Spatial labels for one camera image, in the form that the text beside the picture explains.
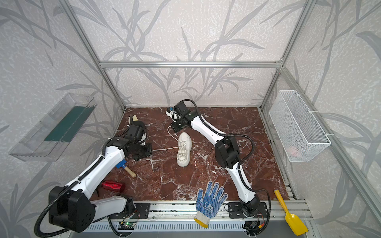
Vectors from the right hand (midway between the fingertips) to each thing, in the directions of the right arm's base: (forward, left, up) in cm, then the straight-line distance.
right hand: (173, 121), depth 93 cm
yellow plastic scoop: (-54, -62, -11) cm, 83 cm away
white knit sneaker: (-14, -7, -8) cm, 18 cm away
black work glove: (+11, +31, -14) cm, 36 cm away
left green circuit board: (-53, +19, -14) cm, 58 cm away
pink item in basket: (-24, -63, +6) cm, 68 cm away
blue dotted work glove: (-45, -21, -13) cm, 51 cm away
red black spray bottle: (-36, +27, -9) cm, 46 cm away
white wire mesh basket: (-24, -59, +21) cm, 67 cm away
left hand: (-18, +8, -1) cm, 20 cm away
